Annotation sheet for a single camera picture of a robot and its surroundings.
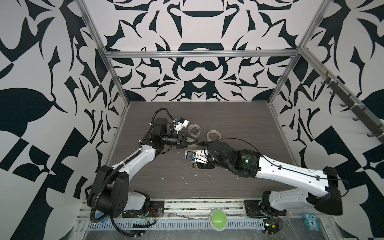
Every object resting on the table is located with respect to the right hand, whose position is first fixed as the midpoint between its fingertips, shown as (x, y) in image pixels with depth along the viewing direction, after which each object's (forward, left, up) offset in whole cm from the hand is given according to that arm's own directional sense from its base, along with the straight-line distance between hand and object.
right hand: (197, 148), depth 68 cm
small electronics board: (-27, -34, -26) cm, 51 cm away
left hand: (+4, -1, -1) cm, 4 cm away
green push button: (-25, -9, -23) cm, 35 cm away
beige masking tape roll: (+24, -13, -23) cm, 36 cm away
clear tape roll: (+26, +2, -24) cm, 36 cm away
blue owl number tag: (-26, -52, -24) cm, 63 cm away
